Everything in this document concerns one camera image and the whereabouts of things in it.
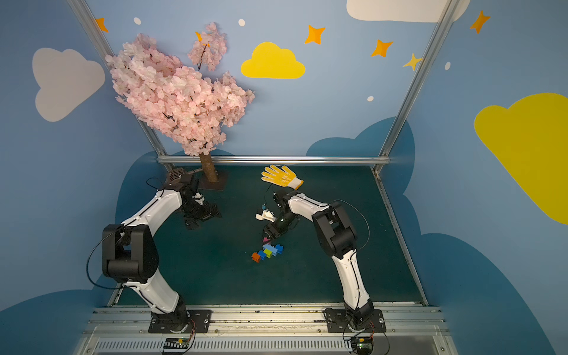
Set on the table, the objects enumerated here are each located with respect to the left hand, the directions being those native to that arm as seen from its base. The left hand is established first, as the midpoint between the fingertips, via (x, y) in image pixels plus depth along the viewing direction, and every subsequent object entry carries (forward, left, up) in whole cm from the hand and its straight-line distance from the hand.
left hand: (212, 218), depth 91 cm
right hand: (-5, -25, -7) cm, 26 cm away
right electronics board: (-41, -58, -11) cm, 72 cm away
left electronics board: (-42, +5, -12) cm, 44 cm away
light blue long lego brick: (-10, -25, -7) cm, 28 cm away
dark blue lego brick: (-10, -29, -6) cm, 31 cm away
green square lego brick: (-12, -24, -7) cm, 28 cm away
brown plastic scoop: (+31, +29, -8) cm, 44 cm away
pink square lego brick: (-8, -23, -3) cm, 25 cm away
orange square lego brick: (-13, -19, -7) cm, 25 cm away
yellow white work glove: (+33, -29, -10) cm, 45 cm away
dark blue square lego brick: (-13, -22, -7) cm, 26 cm away
